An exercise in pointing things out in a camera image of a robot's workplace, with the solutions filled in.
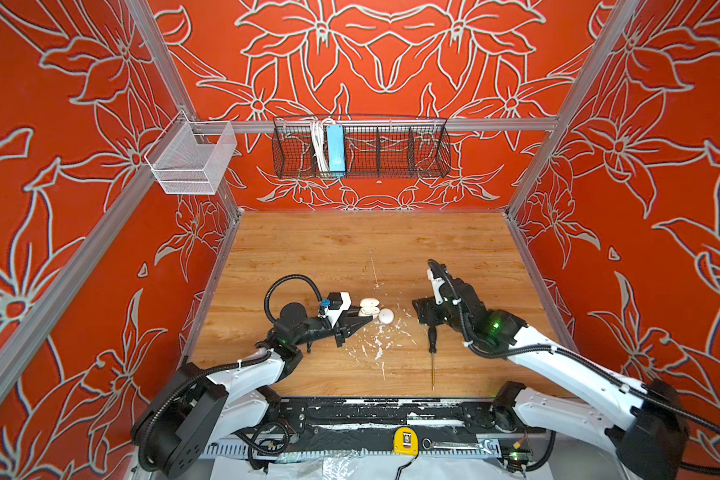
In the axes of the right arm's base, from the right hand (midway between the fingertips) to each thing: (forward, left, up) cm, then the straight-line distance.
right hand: (419, 298), depth 79 cm
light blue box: (+41, +22, +20) cm, 51 cm away
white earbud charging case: (-5, +14, +5) cm, 15 cm away
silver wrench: (-31, +1, -14) cm, 34 cm away
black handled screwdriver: (-9, -4, -13) cm, 16 cm away
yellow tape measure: (-31, +6, -12) cm, 34 cm away
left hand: (-6, +14, +4) cm, 16 cm away
